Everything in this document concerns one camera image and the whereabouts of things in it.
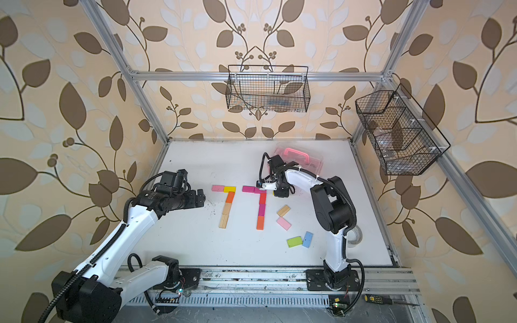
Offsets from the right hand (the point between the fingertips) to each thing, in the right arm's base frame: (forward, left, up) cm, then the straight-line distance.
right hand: (282, 187), depth 98 cm
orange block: (-4, +25, -1) cm, 26 cm away
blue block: (-25, -9, -1) cm, 26 cm away
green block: (-25, -3, -2) cm, 26 cm away
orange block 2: (-17, +11, -1) cm, 20 cm away
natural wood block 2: (-15, +28, -1) cm, 32 cm away
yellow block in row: (0, +27, +1) cm, 27 cm away
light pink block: (-17, +1, -2) cm, 17 cm away
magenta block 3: (-11, +11, -1) cm, 15 cm away
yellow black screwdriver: (-46, -31, 0) cm, 56 cm away
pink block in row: (+1, +32, 0) cm, 32 cm away
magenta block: (+1, +15, -1) cm, 16 cm away
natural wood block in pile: (-12, 0, -1) cm, 12 cm away
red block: (-5, +10, 0) cm, 11 cm away
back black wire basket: (+36, +5, +33) cm, 49 cm away
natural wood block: (-9, +27, -2) cm, 28 cm away
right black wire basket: (-1, -44, +31) cm, 54 cm away
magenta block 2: (-1, +12, -1) cm, 12 cm away
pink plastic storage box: (+8, -11, +12) cm, 19 cm away
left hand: (-11, +38, +14) cm, 42 cm away
